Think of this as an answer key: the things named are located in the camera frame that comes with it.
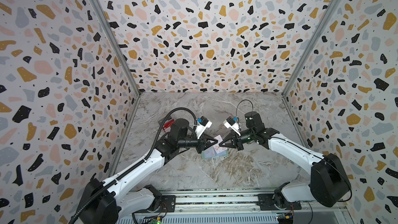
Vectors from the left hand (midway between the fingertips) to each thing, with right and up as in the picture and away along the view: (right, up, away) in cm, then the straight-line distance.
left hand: (218, 140), depth 69 cm
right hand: (+1, -2, +3) cm, 4 cm away
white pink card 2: (-4, -12, +21) cm, 24 cm away
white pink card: (0, -5, +3) cm, 5 cm away
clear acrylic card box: (-35, +5, +29) cm, 45 cm away
